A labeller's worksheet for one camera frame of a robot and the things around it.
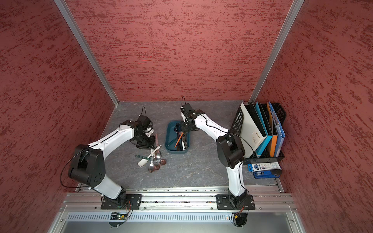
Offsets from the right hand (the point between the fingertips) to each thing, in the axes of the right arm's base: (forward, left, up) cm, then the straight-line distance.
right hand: (185, 130), depth 93 cm
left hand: (-13, +20, -1) cm, 24 cm away
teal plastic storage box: (0, +11, -9) cm, 14 cm away
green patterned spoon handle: (-15, +27, -7) cm, 32 cm away
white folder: (-14, -36, +16) cm, 42 cm away
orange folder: (-17, -45, +17) cm, 51 cm away
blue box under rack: (-25, -47, -8) cm, 54 cm away
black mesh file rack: (-19, -46, -1) cm, 50 cm away
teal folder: (-18, -40, +19) cm, 48 cm away
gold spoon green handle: (-4, +10, -8) cm, 13 cm away
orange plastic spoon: (-4, +5, -5) cm, 8 cm away
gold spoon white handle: (-8, +2, -6) cm, 10 cm away
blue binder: (-14, -48, +19) cm, 53 cm away
